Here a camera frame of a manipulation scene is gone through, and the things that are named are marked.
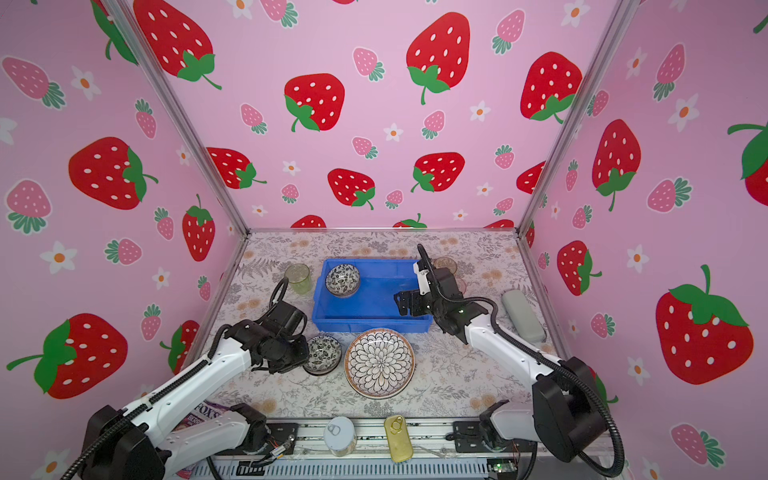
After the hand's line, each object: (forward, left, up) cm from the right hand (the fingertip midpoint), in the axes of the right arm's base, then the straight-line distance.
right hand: (406, 293), depth 84 cm
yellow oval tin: (-35, -2, -12) cm, 37 cm away
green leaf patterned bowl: (+10, +23, -11) cm, 27 cm away
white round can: (-36, +12, -10) cm, 39 cm away
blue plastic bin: (+4, +12, -18) cm, 22 cm away
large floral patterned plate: (-16, +6, -14) cm, 22 cm away
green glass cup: (+6, +36, -5) cm, 37 cm away
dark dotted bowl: (-16, +23, -13) cm, 30 cm away
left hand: (-19, +25, -8) cm, 32 cm away
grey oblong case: (+4, -38, -15) cm, 41 cm away
